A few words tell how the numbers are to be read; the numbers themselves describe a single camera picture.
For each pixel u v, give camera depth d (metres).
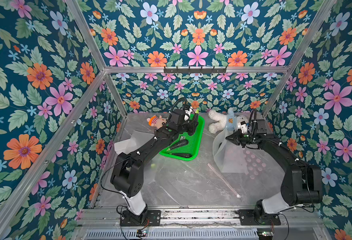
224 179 0.85
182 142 0.98
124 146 0.96
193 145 1.00
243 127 0.82
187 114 0.68
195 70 0.93
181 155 0.90
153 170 0.90
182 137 1.04
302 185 0.44
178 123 0.66
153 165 0.92
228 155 0.98
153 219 0.74
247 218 0.73
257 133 0.69
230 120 1.04
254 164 0.93
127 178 0.46
